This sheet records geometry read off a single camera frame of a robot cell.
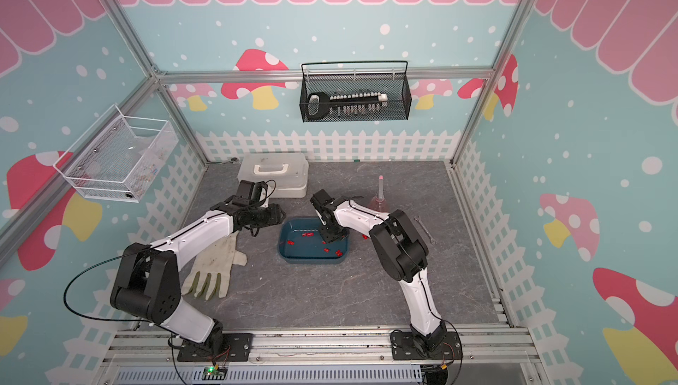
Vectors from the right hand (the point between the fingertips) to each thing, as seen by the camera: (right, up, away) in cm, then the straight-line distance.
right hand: (333, 234), depth 97 cm
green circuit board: (-32, -35, -24) cm, 53 cm away
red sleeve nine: (+2, -6, -5) cm, 8 cm away
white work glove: (-40, -12, -10) cm, 43 cm away
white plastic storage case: (-17, +24, +5) cm, 30 cm away
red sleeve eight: (-2, -5, -4) cm, 7 cm away
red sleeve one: (-10, 0, 0) cm, 10 cm away
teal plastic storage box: (-12, -2, -2) cm, 12 cm away
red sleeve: (+11, +2, -18) cm, 21 cm away
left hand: (-18, +6, -6) cm, 20 cm away
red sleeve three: (-16, -2, -3) cm, 16 cm away
